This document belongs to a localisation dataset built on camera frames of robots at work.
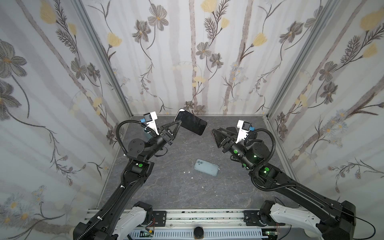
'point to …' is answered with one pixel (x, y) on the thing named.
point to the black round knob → (198, 232)
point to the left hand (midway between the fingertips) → (179, 119)
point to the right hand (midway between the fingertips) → (216, 129)
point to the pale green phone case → (207, 167)
